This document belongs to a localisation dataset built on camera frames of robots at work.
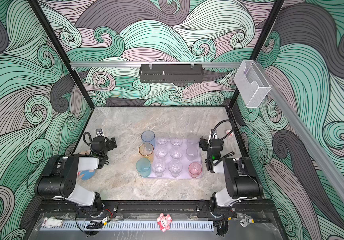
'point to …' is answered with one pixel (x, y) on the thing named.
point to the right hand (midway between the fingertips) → (211, 137)
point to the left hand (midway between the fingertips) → (105, 138)
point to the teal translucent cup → (143, 167)
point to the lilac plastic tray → (192, 153)
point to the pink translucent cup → (195, 169)
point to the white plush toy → (52, 221)
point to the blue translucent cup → (148, 136)
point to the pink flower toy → (164, 221)
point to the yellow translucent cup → (146, 151)
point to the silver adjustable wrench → (246, 220)
